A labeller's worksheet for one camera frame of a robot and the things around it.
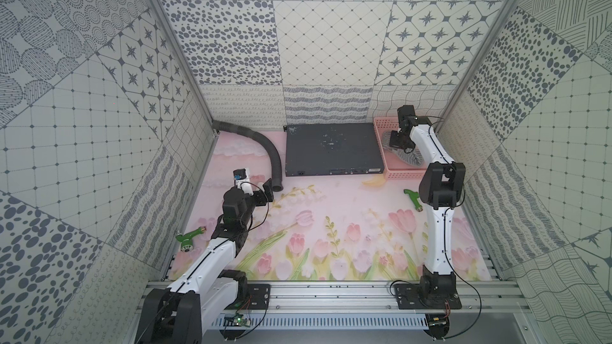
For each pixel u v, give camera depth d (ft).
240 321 2.30
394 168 3.50
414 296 2.40
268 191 2.52
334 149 3.53
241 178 2.34
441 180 2.02
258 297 2.40
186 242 2.74
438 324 2.35
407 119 2.57
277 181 3.21
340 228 2.91
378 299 2.49
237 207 2.06
